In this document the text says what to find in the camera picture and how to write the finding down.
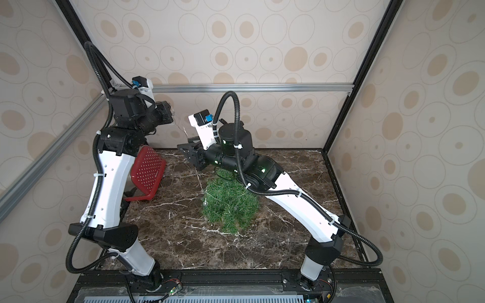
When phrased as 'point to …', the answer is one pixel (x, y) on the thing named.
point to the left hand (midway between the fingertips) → (173, 99)
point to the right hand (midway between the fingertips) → (192, 140)
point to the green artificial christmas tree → (227, 204)
